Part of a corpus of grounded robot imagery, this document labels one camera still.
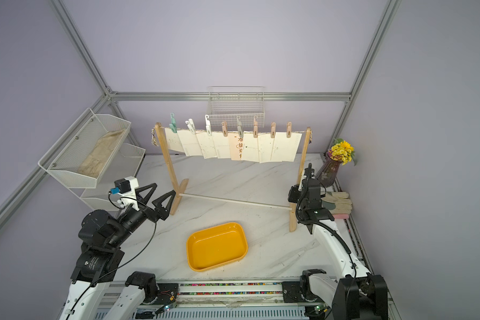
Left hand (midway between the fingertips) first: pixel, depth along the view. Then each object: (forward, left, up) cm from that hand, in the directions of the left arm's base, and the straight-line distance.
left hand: (166, 192), depth 63 cm
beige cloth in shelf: (+17, +33, -3) cm, 38 cm away
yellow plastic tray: (-5, -11, -35) cm, 37 cm away
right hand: (+13, -48, -17) cm, 53 cm away
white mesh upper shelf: (+20, +38, -2) cm, 43 cm away
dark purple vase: (+27, -67, -21) cm, 75 cm away
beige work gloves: (+15, -75, -33) cm, 83 cm away
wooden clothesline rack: (+18, +8, -20) cm, 29 cm away
